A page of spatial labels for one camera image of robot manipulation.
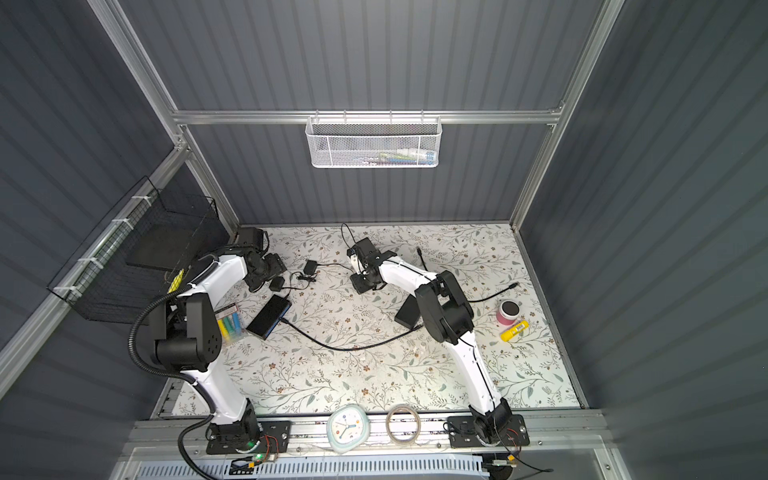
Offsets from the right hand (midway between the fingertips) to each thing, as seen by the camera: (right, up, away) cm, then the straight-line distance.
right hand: (362, 285), depth 102 cm
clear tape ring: (+9, -33, -28) cm, 45 cm away
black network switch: (-29, -10, -7) cm, 32 cm away
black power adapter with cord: (-19, +6, +5) cm, 21 cm away
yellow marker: (+47, -13, -13) cm, 50 cm away
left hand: (-29, +5, -6) cm, 30 cm away
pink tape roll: (+46, -7, -12) cm, 48 cm away
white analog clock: (-1, -32, -30) cm, 44 cm away
